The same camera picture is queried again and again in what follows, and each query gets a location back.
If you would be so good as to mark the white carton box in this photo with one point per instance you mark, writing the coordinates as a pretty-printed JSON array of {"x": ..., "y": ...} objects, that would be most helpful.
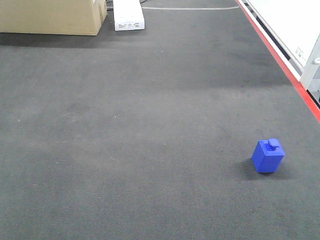
[{"x": 128, "y": 15}]

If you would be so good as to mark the brown cardboard box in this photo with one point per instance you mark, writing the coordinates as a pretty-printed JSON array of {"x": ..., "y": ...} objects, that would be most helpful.
[{"x": 50, "y": 17}]

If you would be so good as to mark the white metal post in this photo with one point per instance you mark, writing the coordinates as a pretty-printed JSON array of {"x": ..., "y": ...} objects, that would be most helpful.
[{"x": 311, "y": 72}]

